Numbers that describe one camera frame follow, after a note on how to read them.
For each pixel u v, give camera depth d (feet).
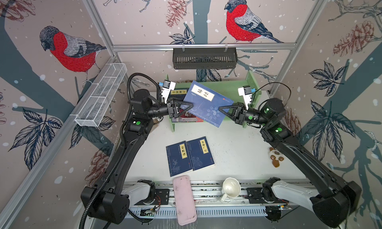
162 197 2.40
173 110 1.79
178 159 2.81
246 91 1.78
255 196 2.39
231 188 2.46
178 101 1.94
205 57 3.45
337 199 1.19
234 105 1.88
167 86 1.84
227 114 1.93
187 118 2.91
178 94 2.67
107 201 1.20
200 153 2.88
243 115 1.75
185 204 2.25
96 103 2.44
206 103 1.93
